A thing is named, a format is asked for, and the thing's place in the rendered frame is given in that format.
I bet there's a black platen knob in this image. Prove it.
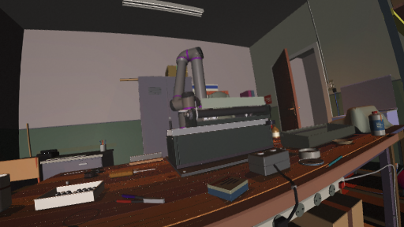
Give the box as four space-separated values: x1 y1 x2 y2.
185 109 199 127

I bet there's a black platen roller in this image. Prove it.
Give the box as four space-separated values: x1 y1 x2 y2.
196 105 271 120

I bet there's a grey-green typewriter carriage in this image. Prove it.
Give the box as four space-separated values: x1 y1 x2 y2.
194 95 273 128

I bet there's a grey parts tray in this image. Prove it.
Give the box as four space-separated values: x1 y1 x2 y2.
279 121 357 150

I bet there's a white tray of keys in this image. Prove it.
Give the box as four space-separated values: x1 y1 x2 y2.
33 180 106 211

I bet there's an orange flat box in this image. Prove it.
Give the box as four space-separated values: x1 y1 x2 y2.
206 90 230 98

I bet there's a grey typewriter body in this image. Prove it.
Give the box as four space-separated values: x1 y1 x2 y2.
166 118 275 170

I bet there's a grey metal cabinet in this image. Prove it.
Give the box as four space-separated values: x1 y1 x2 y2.
137 75 194 158

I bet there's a tan cardboard box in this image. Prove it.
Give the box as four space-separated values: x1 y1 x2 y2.
165 65 189 78

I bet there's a grey toothed bar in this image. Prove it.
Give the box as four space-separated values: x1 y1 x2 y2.
129 151 164 163

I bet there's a wooden strip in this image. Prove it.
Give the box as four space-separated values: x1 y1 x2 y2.
128 157 165 167

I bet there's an amber bottle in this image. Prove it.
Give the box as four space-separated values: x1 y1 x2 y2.
271 124 282 147

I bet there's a blue and tan box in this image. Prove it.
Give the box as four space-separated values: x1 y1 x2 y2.
207 176 249 203

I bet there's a grey two-button control box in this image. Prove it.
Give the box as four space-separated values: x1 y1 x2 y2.
247 147 292 177

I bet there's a brown door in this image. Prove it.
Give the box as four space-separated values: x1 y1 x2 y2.
271 48 301 132

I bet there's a red and grey pen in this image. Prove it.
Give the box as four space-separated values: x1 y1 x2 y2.
115 197 166 205

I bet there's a white ceiling light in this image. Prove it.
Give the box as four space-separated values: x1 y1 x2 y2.
122 0 205 18

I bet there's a grey tape roll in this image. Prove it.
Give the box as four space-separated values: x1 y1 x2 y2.
297 147 322 160

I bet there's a blue pen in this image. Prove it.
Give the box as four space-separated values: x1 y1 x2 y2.
326 154 344 168

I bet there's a white power strip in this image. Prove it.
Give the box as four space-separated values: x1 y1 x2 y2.
252 177 346 227

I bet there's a tan small dish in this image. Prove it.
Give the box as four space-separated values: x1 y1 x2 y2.
332 138 354 147

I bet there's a grey-green typewriter cover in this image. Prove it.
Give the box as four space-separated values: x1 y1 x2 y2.
342 105 395 134

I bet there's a red clamp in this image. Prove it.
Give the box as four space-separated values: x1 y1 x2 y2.
338 180 359 195

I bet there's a brown cardboard box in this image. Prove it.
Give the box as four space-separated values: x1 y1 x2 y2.
289 191 366 227

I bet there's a purple board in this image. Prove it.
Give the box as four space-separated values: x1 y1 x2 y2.
339 74 394 112

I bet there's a blue and white can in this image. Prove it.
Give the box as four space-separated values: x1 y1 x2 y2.
368 110 387 137

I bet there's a tan wooden box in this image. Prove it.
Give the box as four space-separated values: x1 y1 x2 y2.
0 156 41 184

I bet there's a dark cylinder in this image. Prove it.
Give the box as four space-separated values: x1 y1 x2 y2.
0 173 13 213

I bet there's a grey typewriter base plate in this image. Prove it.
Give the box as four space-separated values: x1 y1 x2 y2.
176 156 251 178

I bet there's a wooden handled screwdriver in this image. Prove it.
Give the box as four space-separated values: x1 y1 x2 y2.
108 167 157 179

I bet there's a black cable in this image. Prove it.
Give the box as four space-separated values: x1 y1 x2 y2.
272 163 300 227

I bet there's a dark flat ring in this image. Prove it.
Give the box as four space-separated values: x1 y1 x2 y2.
297 158 325 167

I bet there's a wooden broom handle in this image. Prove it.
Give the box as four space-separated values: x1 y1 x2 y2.
25 123 33 159

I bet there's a white cable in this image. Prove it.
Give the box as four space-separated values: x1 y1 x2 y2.
342 163 396 183

